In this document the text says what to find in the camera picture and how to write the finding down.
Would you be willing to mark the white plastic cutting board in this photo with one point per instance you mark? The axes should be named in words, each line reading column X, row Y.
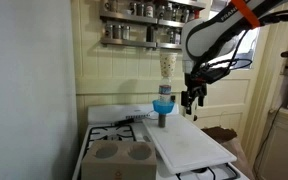
column 187, row 143

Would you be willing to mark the white refrigerator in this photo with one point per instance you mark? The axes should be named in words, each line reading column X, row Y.
column 27, row 83

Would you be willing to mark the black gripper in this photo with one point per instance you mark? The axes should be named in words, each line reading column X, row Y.
column 195, row 81

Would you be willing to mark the wooden block with two holes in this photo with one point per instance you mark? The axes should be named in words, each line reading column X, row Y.
column 119, row 165

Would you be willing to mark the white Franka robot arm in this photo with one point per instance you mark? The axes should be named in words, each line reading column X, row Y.
column 204, row 36

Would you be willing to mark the cream counter cabinet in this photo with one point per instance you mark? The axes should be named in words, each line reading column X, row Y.
column 284, row 146

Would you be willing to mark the wall power outlet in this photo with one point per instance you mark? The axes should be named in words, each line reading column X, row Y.
column 173, row 98

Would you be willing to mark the cream panelled door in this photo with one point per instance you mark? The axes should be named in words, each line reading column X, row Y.
column 230, row 96

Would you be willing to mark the white gas stove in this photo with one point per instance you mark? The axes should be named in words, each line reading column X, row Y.
column 117, row 113

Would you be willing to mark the dotted paper cup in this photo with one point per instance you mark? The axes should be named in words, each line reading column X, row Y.
column 168, row 65

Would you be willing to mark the blue plastic bowl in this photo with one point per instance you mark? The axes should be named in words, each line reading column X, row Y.
column 163, row 107

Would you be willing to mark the clear plastic water bottle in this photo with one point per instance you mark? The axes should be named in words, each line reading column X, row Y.
column 164, row 90

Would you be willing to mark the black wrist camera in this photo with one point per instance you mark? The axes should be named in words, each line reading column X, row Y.
column 217, row 75

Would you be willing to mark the steel spice rack shelf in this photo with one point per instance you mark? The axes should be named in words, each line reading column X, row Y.
column 127, row 42
column 127, row 17

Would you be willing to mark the brown paper bag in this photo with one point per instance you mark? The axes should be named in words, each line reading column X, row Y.
column 222, row 133

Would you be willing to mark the door window pane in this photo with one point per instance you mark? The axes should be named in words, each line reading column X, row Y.
column 249, row 46

